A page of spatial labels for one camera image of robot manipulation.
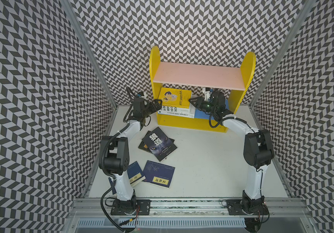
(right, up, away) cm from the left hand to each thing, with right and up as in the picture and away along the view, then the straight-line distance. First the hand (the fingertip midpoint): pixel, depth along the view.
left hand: (158, 103), depth 93 cm
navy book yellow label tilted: (-11, -42, -12) cm, 45 cm away
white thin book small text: (+17, -7, 0) cm, 18 cm away
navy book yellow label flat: (+1, -42, -10) cm, 44 cm away
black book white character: (+1, -27, 0) cm, 27 cm away
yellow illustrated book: (+11, +3, -2) cm, 12 cm away
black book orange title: (+9, -25, +3) cm, 26 cm away
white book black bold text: (+10, -4, -4) cm, 11 cm away
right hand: (+20, 0, -4) cm, 21 cm away
